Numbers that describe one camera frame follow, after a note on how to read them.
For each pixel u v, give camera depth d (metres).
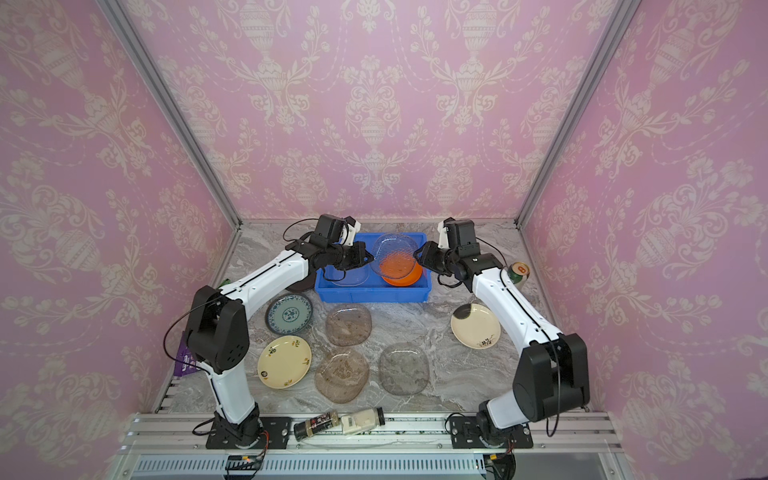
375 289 0.91
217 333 0.48
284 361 0.85
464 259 0.63
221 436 0.74
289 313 0.95
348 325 0.94
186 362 0.84
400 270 0.87
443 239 0.76
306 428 0.73
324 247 0.70
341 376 0.83
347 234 0.75
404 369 0.85
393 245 0.89
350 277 0.80
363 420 0.73
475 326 0.91
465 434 0.73
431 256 0.75
